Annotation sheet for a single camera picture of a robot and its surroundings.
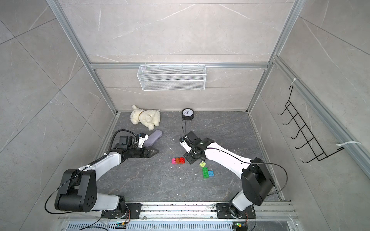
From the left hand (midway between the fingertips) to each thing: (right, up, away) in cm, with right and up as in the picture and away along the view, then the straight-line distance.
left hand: (154, 149), depth 88 cm
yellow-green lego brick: (+30, -10, +1) cm, 32 cm away
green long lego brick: (+32, -13, -2) cm, 34 cm away
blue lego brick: (+35, -14, -2) cm, 38 cm away
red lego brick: (+17, -7, +2) cm, 19 cm away
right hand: (+23, -3, -4) cm, 23 cm away
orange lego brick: (+14, -7, +1) cm, 16 cm away
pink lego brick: (+12, -8, +1) cm, 14 cm away
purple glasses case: (-4, +6, +12) cm, 14 cm away
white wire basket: (+9, +49, +13) cm, 52 cm away
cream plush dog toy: (-7, +20, +14) cm, 25 cm away
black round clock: (+21, +24, +27) cm, 41 cm away
